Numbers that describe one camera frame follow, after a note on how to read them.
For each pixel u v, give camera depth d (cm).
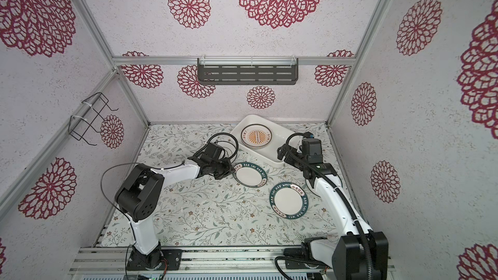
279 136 113
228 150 82
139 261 67
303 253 67
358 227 41
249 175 97
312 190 90
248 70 97
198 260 76
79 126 73
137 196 50
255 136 110
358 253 39
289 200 89
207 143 78
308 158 61
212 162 76
